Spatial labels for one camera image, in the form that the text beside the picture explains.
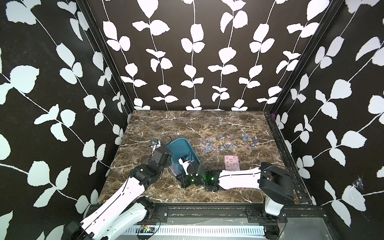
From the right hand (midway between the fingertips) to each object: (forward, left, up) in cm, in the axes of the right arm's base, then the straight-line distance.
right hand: (174, 177), depth 77 cm
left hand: (+11, +5, +6) cm, 13 cm away
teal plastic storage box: (+17, -2, +2) cm, 17 cm away
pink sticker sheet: (+13, -34, -11) cm, 38 cm away
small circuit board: (-22, +12, -9) cm, 26 cm away
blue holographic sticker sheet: (+4, 0, 0) cm, 4 cm away
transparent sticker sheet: (+31, -50, -10) cm, 60 cm away
